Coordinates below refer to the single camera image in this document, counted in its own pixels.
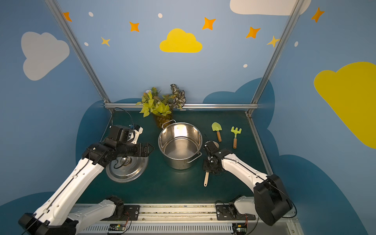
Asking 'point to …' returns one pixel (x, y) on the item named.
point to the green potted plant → (161, 105)
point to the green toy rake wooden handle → (236, 131)
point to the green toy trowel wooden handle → (216, 127)
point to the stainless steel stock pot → (179, 143)
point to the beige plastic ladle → (207, 174)
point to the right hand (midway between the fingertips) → (208, 166)
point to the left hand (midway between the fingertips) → (147, 145)
